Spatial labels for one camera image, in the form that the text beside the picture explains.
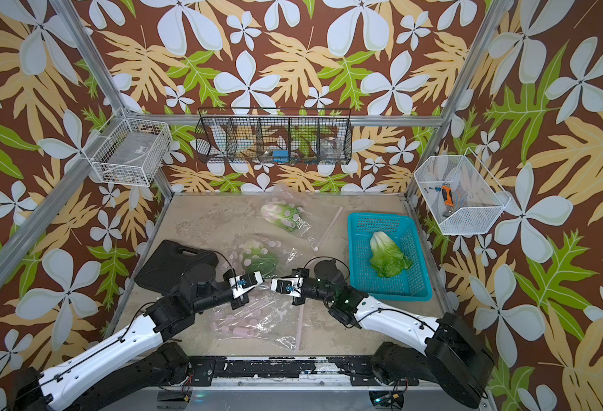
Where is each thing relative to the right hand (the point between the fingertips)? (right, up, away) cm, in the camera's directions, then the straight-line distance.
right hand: (275, 275), depth 75 cm
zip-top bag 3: (+14, +17, +30) cm, 37 cm away
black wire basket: (-3, +50, +23) cm, 55 cm away
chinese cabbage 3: (+1, +18, +27) cm, 33 cm away
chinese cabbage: (+39, +3, +15) cm, 42 cm away
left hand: (-4, +1, -2) cm, 4 cm away
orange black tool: (+57, +23, +8) cm, 62 cm away
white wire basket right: (+62, +23, +1) cm, 66 cm away
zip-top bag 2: (+4, +4, +16) cm, 17 cm away
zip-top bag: (-3, -18, +9) cm, 20 cm away
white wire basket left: (-51, +40, +10) cm, 65 cm away
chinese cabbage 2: (-7, +3, +9) cm, 12 cm away
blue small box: (0, +41, +19) cm, 45 cm away
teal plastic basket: (+47, -7, +16) cm, 50 cm away
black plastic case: (-43, 0, +20) cm, 47 cm away
